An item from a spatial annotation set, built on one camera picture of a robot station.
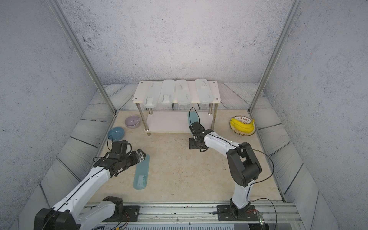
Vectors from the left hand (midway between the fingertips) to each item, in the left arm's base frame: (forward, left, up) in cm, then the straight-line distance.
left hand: (142, 157), depth 84 cm
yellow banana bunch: (+23, -69, -5) cm, 73 cm away
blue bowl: (+23, +24, -7) cm, 34 cm away
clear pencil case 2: (+23, -37, +25) cm, 50 cm away
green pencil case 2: (+34, -31, -3) cm, 46 cm away
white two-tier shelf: (+30, -18, -4) cm, 35 cm away
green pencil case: (-5, +2, -11) cm, 12 cm away
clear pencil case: (+26, -7, +25) cm, 37 cm away
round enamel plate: (+21, -67, -8) cm, 70 cm away
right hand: (+9, -31, -3) cm, 33 cm away
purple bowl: (+34, +16, -7) cm, 38 cm away
